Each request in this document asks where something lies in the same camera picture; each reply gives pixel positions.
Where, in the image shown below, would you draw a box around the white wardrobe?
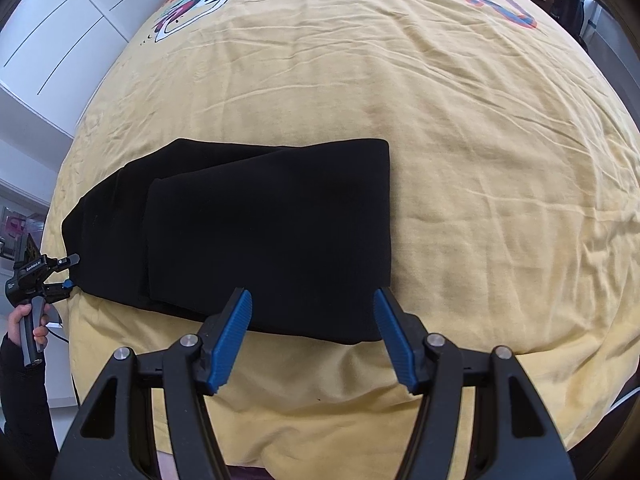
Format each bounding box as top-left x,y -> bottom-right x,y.
0,0 -> 176,136

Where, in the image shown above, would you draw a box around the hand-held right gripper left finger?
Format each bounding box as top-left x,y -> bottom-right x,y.
50,287 -> 253,480

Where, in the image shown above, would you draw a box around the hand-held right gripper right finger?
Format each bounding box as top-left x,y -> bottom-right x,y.
372,287 -> 578,480

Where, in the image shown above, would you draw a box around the person's left hand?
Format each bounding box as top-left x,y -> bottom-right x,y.
7,305 -> 51,357

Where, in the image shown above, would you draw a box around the black bag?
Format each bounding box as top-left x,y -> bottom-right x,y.
552,0 -> 586,36

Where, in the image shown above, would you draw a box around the black pants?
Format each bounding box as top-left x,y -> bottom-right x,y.
62,137 -> 392,347

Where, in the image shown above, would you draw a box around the yellow printed blanket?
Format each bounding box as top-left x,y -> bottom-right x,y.
40,0 -> 640,468

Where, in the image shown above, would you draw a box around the person's left forearm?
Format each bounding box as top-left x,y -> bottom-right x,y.
0,335 -> 58,467

